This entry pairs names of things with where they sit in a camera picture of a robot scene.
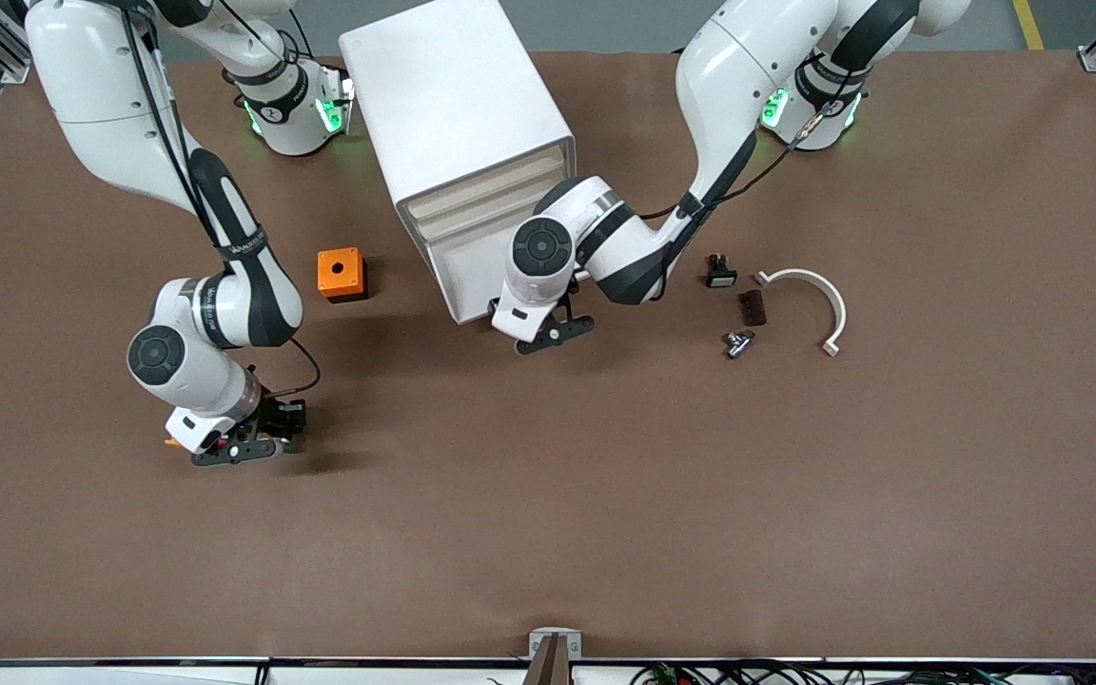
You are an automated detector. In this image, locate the white empty drawer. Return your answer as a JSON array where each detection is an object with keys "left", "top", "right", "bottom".
[
  {"left": 405, "top": 145, "right": 568, "bottom": 222},
  {"left": 415, "top": 186, "right": 535, "bottom": 241}
]

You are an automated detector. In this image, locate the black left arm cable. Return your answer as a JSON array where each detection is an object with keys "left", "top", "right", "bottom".
[{"left": 648, "top": 71, "right": 858, "bottom": 222}]

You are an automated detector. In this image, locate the white table edge rail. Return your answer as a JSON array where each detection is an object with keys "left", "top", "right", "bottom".
[{"left": 0, "top": 655, "right": 1096, "bottom": 685}]

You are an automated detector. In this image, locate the white curved bracket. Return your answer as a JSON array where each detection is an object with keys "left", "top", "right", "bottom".
[{"left": 754, "top": 268, "right": 849, "bottom": 359}]

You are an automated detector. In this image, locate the cable bundle below table edge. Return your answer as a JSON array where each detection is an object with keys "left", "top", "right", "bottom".
[{"left": 629, "top": 661, "right": 1096, "bottom": 685}]

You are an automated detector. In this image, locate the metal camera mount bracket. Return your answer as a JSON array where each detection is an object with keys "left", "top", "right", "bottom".
[{"left": 524, "top": 628, "right": 583, "bottom": 685}]

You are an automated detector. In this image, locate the orange button box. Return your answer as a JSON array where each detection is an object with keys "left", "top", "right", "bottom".
[{"left": 317, "top": 247, "right": 369, "bottom": 304}]

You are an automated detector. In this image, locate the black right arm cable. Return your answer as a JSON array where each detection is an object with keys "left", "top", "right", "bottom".
[{"left": 125, "top": 0, "right": 323, "bottom": 399}]

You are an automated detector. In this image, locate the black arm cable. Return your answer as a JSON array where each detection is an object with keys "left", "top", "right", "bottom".
[
  {"left": 125, "top": 0, "right": 323, "bottom": 399},
  {"left": 648, "top": 71, "right": 858, "bottom": 222}
]

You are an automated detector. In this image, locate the white drawer cabinet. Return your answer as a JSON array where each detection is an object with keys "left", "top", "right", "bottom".
[{"left": 339, "top": 0, "right": 577, "bottom": 324}]

